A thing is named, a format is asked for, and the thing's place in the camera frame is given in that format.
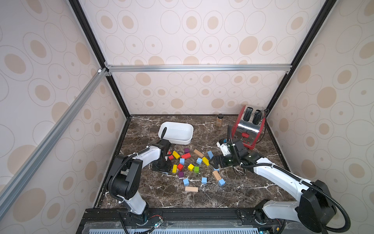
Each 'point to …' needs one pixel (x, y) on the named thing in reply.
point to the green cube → (196, 169)
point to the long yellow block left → (176, 155)
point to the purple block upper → (186, 150)
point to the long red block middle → (186, 156)
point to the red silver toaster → (249, 126)
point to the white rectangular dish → (179, 133)
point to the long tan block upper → (198, 153)
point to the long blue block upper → (210, 154)
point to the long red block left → (171, 157)
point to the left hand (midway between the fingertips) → (168, 169)
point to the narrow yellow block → (174, 168)
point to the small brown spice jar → (218, 122)
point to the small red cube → (180, 166)
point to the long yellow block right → (206, 161)
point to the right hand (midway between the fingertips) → (220, 159)
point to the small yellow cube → (191, 167)
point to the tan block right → (216, 175)
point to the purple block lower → (181, 174)
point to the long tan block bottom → (191, 188)
